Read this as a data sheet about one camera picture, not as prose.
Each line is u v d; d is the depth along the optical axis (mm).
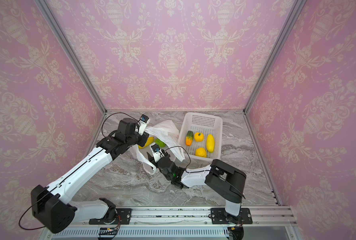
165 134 831
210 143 968
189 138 996
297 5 676
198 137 987
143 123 680
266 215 760
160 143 777
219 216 730
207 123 1091
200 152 897
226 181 494
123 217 746
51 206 379
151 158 730
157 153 687
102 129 1099
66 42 817
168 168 617
